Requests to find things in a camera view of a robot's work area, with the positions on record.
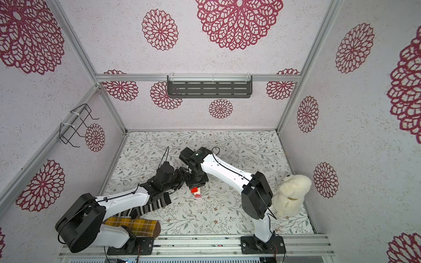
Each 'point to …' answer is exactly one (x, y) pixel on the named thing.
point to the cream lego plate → (198, 193)
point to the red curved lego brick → (194, 190)
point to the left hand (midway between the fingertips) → (191, 173)
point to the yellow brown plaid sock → (137, 227)
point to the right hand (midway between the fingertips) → (190, 185)
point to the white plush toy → (293, 188)
